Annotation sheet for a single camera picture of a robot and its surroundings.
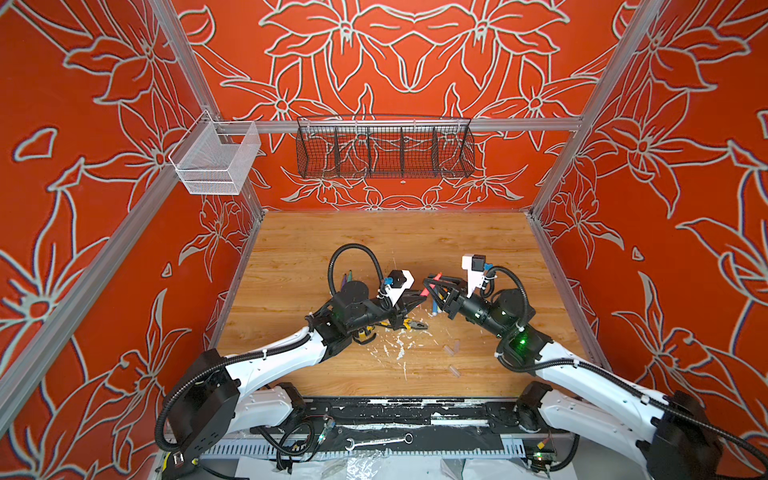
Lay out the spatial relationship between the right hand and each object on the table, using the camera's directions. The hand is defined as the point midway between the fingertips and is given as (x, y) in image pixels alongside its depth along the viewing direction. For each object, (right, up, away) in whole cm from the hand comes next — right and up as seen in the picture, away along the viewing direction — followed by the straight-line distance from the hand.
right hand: (423, 282), depth 67 cm
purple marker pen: (-22, -4, +32) cm, 40 cm away
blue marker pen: (+3, -5, -1) cm, 6 cm away
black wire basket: (-8, +41, +31) cm, 52 cm away
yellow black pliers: (-1, -16, +21) cm, 26 cm away
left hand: (0, -3, +3) cm, 4 cm away
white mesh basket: (-63, +36, +26) cm, 77 cm away
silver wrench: (-3, -38, +3) cm, 38 cm away
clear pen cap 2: (+10, -26, +13) cm, 31 cm away
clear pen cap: (+9, -21, +17) cm, 28 cm away
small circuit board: (+27, -42, +2) cm, 50 cm away
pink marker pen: (+1, -2, +1) cm, 3 cm away
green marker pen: (-20, -3, +33) cm, 39 cm away
